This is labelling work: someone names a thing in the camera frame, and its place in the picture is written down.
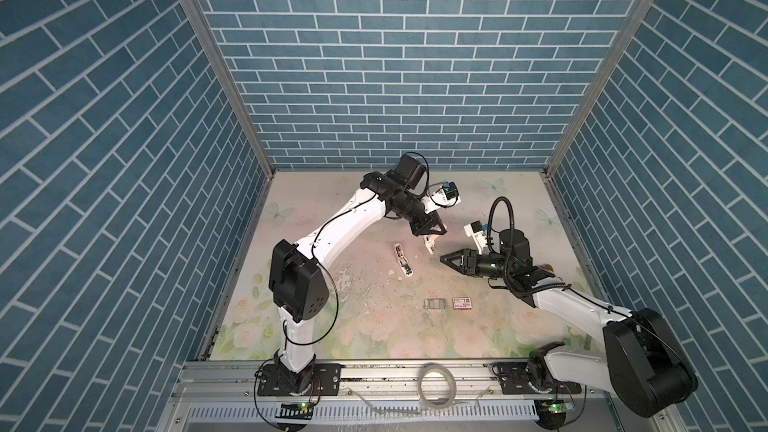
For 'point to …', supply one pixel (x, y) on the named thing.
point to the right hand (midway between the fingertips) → (442, 259)
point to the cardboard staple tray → (435, 303)
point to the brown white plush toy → (546, 267)
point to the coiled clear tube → (452, 380)
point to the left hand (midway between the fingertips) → (441, 226)
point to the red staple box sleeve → (462, 303)
